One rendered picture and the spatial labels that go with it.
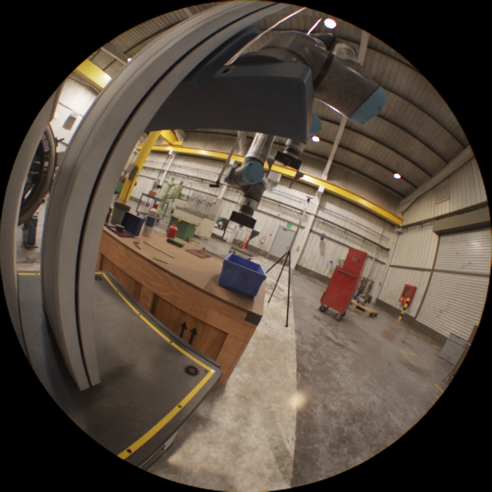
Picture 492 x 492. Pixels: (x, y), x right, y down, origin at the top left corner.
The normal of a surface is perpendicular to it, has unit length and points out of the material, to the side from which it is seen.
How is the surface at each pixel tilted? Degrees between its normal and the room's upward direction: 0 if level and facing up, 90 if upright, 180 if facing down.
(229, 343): 90
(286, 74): 90
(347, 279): 90
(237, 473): 0
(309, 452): 0
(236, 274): 90
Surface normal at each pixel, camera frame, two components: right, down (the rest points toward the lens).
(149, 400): 0.37, -0.93
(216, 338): -0.14, 0.00
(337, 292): -0.66, -0.22
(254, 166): 0.41, 0.30
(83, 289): 0.88, 0.37
